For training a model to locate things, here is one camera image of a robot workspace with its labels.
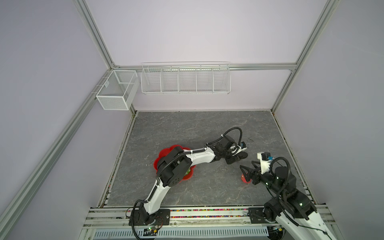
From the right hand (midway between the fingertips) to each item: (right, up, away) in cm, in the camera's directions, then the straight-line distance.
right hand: (247, 165), depth 73 cm
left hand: (0, +1, +16) cm, 17 cm away
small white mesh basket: (-78, +43, +27) cm, 93 cm away
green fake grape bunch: (-31, -7, +12) cm, 34 cm away
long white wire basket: (-33, +51, +25) cm, 65 cm away
